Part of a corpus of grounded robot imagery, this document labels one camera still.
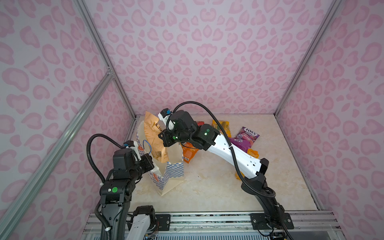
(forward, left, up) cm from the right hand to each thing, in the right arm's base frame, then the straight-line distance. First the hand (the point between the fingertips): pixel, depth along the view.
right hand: (158, 135), depth 66 cm
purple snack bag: (+10, -44, -23) cm, 50 cm away
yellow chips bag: (+5, -48, -23) cm, 53 cm away
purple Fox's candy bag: (+25, -50, -31) cm, 64 cm away
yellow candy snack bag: (+31, -35, -28) cm, 54 cm away
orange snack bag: (+9, -11, -28) cm, 32 cm away
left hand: (-5, +4, -8) cm, 10 cm away
